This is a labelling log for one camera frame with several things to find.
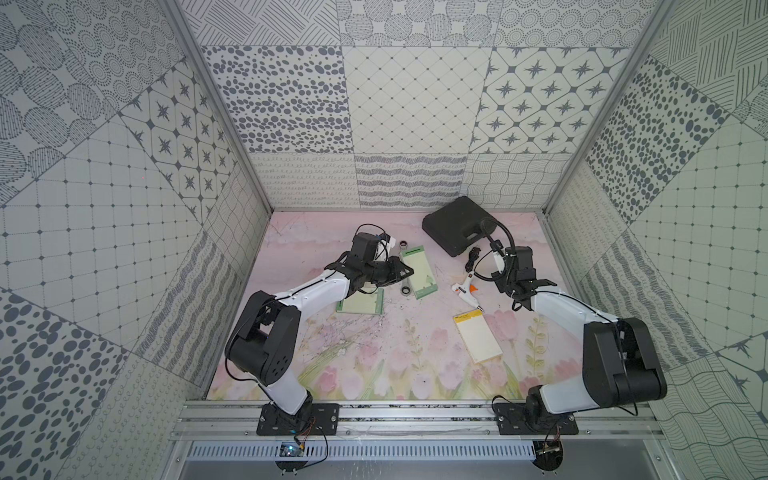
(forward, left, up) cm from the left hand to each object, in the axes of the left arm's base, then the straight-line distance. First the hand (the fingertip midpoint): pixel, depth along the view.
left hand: (423, 276), depth 83 cm
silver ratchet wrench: (+4, +5, -16) cm, 17 cm away
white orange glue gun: (+4, -15, -14) cm, 21 cm away
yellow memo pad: (-10, -18, -17) cm, 26 cm away
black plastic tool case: (+32, -14, -13) cm, 38 cm away
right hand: (+7, -29, -8) cm, 31 cm away
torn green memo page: (+2, 0, -5) cm, 6 cm away
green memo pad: (0, +18, -15) cm, 24 cm away
